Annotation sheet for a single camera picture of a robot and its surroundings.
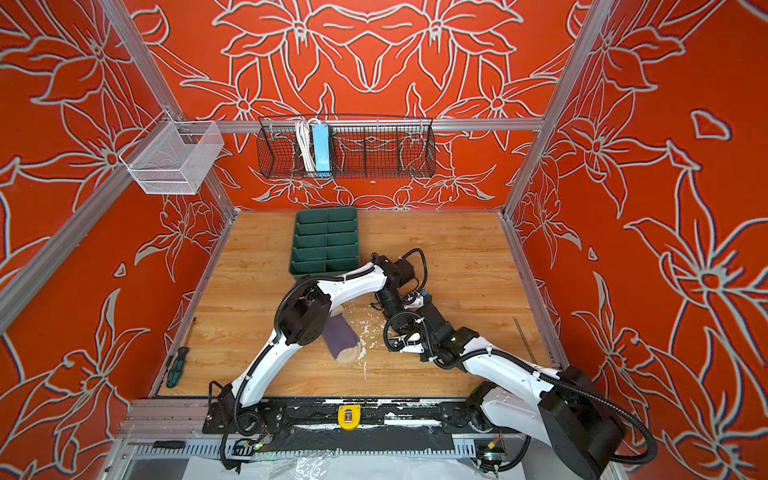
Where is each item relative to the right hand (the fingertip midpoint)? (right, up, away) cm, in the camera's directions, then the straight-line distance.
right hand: (415, 330), depth 87 cm
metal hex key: (+32, -3, -1) cm, 32 cm away
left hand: (-2, -1, -2) cm, 3 cm away
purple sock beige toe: (-22, -2, +1) cm, 22 cm away
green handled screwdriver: (-66, -8, -7) cm, 67 cm away
